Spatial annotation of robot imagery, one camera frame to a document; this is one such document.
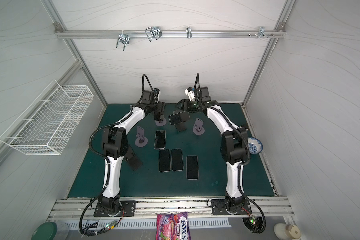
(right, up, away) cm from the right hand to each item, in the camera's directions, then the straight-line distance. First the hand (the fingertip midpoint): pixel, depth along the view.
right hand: (180, 103), depth 90 cm
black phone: (-14, -6, +12) cm, 20 cm away
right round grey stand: (+12, -17, +12) cm, 24 cm away
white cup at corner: (+45, -56, -29) cm, 77 cm away
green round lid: (-54, -55, -30) cm, 82 cm away
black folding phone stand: (-29, -34, -1) cm, 45 cm away
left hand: (-12, +2, +13) cm, 18 cm away
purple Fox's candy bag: (-3, -59, -22) cm, 63 cm away
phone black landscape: (-10, -36, +3) cm, 38 cm away
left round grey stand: (-26, -25, +8) cm, 37 cm away
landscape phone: (-2, -36, -1) cm, 36 cm away
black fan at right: (+37, -61, -18) cm, 73 cm away
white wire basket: (-62, -13, -21) cm, 66 cm away
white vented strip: (-18, -60, -19) cm, 66 cm away
